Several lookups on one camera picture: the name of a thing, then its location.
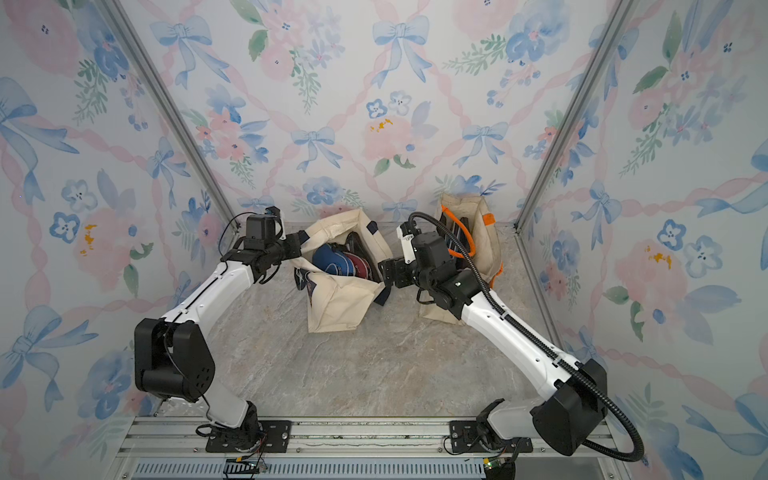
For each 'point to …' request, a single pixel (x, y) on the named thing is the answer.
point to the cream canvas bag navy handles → (338, 301)
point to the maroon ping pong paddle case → (359, 266)
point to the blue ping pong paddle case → (327, 258)
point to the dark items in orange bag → (461, 231)
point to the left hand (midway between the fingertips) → (299, 239)
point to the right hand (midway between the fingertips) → (387, 247)
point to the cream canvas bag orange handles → (473, 219)
